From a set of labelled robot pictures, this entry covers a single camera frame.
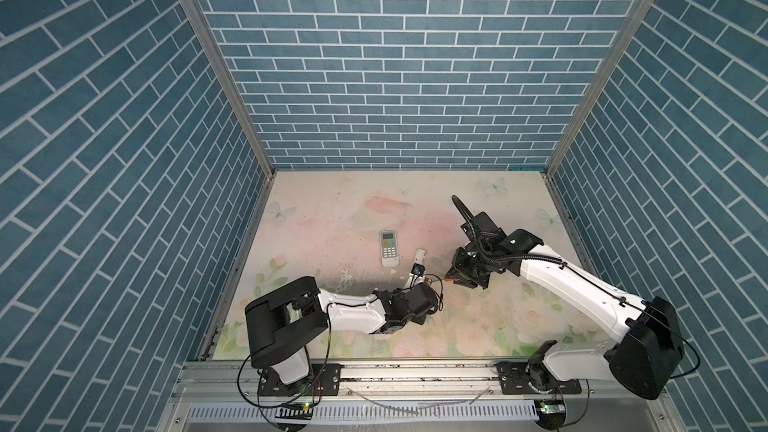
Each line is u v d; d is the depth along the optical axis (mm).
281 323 457
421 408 706
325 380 737
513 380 737
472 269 664
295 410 722
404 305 656
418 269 781
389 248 964
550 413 737
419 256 963
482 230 621
